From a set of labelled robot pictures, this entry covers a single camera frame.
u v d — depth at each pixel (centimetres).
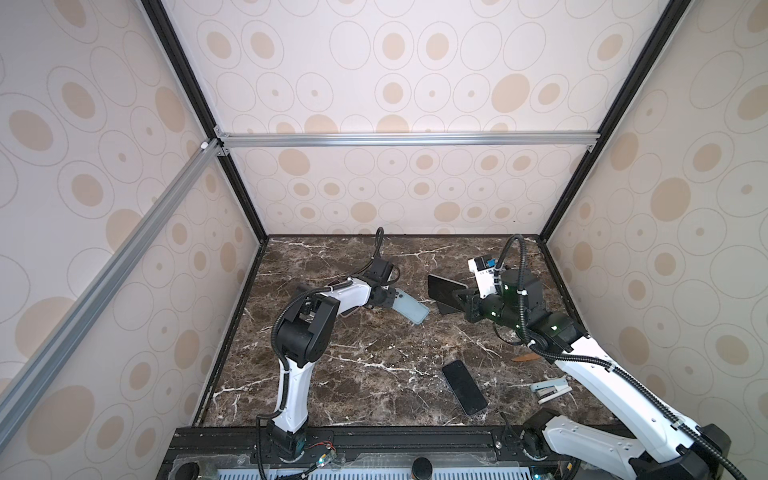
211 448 75
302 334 54
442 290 73
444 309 99
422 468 62
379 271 81
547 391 81
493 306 65
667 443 39
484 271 63
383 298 91
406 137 89
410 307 100
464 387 83
